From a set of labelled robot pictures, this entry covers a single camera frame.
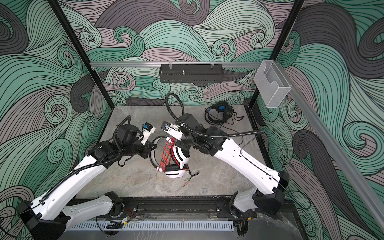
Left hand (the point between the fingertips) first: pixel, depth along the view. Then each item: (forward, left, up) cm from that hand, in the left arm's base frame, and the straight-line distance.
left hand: (156, 145), depth 72 cm
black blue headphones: (+44, -40, -22) cm, 63 cm away
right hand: (+2, -12, +8) cm, 14 cm away
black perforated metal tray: (+48, -17, +10) cm, 52 cm away
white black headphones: (-10, -13, +7) cm, 17 cm away
